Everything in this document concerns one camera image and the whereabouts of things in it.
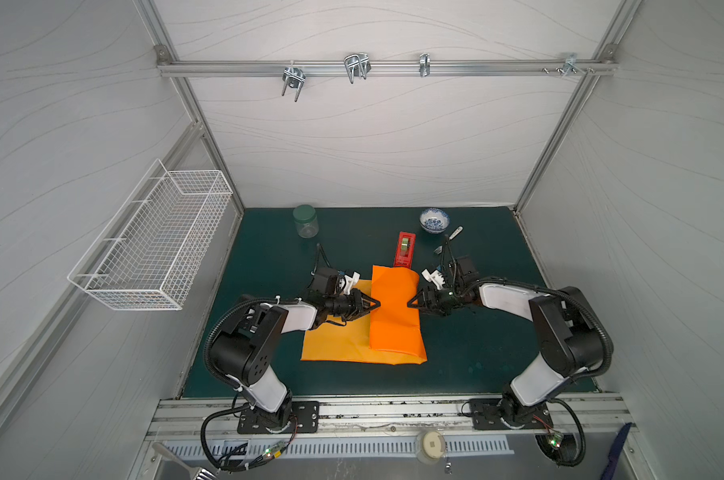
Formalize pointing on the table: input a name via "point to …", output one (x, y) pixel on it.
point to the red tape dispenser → (405, 250)
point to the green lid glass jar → (305, 217)
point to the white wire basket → (149, 253)
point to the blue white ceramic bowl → (433, 220)
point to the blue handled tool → (615, 450)
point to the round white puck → (430, 447)
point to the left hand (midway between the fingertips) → (381, 304)
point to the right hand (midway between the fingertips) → (418, 301)
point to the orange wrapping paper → (388, 333)
